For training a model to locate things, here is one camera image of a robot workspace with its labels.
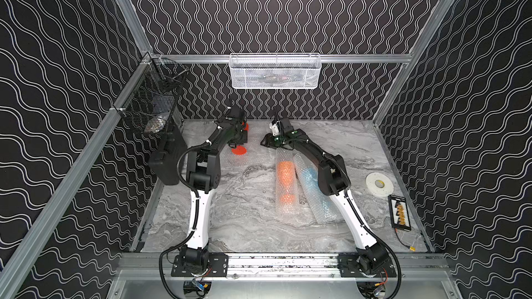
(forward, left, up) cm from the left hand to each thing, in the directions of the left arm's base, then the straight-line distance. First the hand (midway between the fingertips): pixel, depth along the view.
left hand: (239, 137), depth 105 cm
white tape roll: (-18, -67, -6) cm, 70 cm away
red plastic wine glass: (-6, -1, -3) cm, 6 cm away
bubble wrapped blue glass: (-33, -37, +2) cm, 49 cm away
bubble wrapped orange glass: (-26, -24, +2) cm, 36 cm away
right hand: (+1, -12, -5) cm, 13 cm away
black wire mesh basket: (+2, +40, +18) cm, 44 cm away
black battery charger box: (-32, -71, -5) cm, 78 cm away
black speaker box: (-26, +24, +12) cm, 37 cm away
